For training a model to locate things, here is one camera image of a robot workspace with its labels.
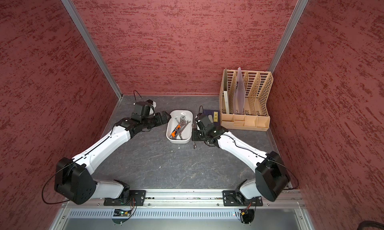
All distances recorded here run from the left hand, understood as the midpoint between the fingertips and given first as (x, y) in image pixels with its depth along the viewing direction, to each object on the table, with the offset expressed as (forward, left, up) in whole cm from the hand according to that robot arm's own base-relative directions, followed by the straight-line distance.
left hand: (164, 121), depth 83 cm
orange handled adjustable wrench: (+3, -4, -16) cm, 17 cm away
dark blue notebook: (+18, -32, -17) cm, 40 cm away
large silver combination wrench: (+11, -12, -17) cm, 24 cm away
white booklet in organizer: (+14, -37, 0) cm, 40 cm away
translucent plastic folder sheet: (+26, -49, -3) cm, 55 cm away
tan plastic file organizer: (+27, -60, +3) cm, 66 cm away
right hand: (-7, -16, -6) cm, 19 cm away
